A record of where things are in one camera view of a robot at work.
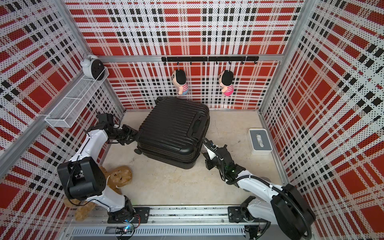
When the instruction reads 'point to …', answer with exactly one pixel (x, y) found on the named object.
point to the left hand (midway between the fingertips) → (140, 133)
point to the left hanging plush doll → (178, 79)
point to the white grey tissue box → (259, 141)
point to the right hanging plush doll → (225, 82)
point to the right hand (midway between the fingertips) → (208, 153)
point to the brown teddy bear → (118, 177)
